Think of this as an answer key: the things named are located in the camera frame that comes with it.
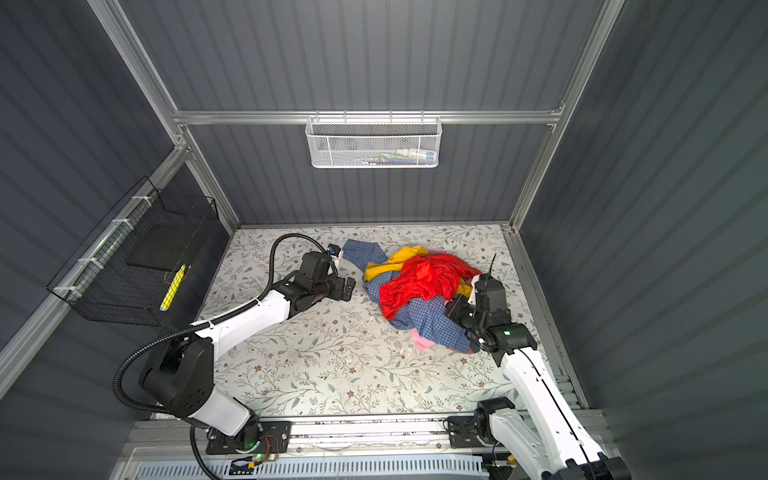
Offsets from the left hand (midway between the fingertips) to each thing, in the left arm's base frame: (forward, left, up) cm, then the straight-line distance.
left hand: (341, 278), depth 89 cm
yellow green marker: (-12, +37, +15) cm, 42 cm away
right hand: (-13, -30, +4) cm, 33 cm away
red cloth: (-6, -23, +8) cm, 25 cm away
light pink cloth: (-16, -23, -12) cm, 31 cm away
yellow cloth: (+6, -17, -1) cm, 18 cm away
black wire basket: (-5, +50, +16) cm, 53 cm away
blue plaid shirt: (-16, -24, +2) cm, 29 cm away
